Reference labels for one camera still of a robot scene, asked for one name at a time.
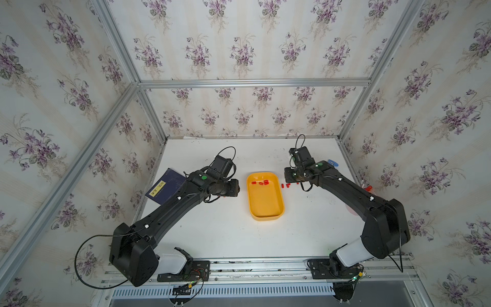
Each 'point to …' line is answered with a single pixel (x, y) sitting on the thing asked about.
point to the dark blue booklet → (167, 185)
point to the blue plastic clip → (333, 162)
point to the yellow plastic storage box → (266, 202)
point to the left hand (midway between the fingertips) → (238, 190)
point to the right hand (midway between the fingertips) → (288, 175)
